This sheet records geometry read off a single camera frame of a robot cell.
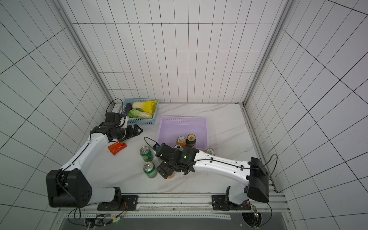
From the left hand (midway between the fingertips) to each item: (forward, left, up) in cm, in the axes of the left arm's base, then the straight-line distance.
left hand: (134, 135), depth 84 cm
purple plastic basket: (+14, -20, -12) cm, 27 cm away
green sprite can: (-10, -8, -4) cm, 14 cm away
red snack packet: (-2, +14, -11) cm, 18 cm away
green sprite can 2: (-19, -12, -3) cm, 23 cm away
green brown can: (-2, -34, -3) cm, 34 cm away
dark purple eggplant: (+32, +15, -10) cm, 36 cm away
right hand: (-19, -19, +1) cm, 27 cm away
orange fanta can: (-2, -28, -3) cm, 28 cm away
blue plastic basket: (+17, +3, -9) cm, 20 cm away
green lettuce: (+23, +4, -6) cm, 24 cm away
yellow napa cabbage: (+28, -3, -4) cm, 28 cm away
